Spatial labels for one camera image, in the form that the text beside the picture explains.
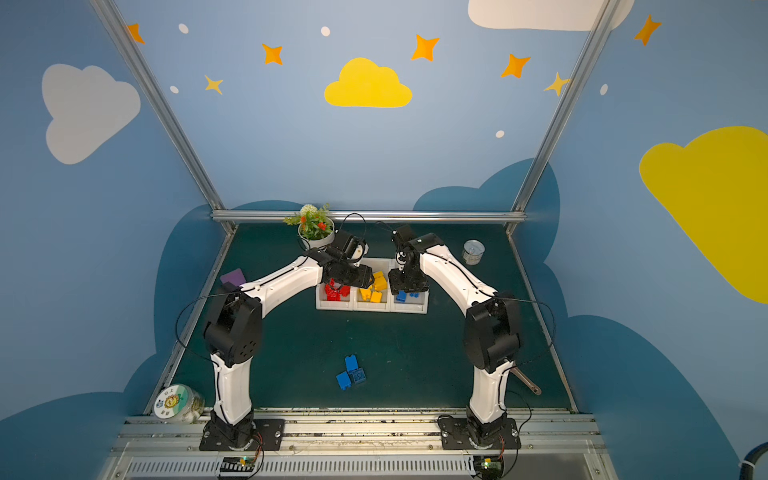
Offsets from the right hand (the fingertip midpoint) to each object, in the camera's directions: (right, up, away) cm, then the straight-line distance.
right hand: (404, 286), depth 89 cm
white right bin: (+2, -6, +10) cm, 12 cm away
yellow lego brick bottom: (-8, 0, +12) cm, 15 cm away
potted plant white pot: (-30, +19, +12) cm, 37 cm away
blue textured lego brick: (-13, -24, -7) cm, 29 cm away
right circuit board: (+20, -44, -16) cm, 51 cm away
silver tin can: (+26, +11, +19) cm, 34 cm away
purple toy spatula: (-59, +2, +15) cm, 61 cm away
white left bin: (-19, -6, +7) cm, 21 cm away
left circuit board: (-43, -43, -16) cm, 62 cm away
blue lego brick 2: (-16, -21, -5) cm, 27 cm away
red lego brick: (-24, -3, +10) cm, 26 cm away
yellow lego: (-12, -3, +9) cm, 16 cm away
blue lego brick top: (+5, -4, +12) cm, 14 cm away
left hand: (-12, +3, +5) cm, 14 cm away
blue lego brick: (-1, -4, +10) cm, 11 cm away
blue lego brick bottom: (-18, -25, -7) cm, 32 cm away
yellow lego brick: (-9, -5, +9) cm, 14 cm away
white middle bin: (-9, +6, +17) cm, 20 cm away
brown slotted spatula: (+35, -27, -7) cm, 44 cm away
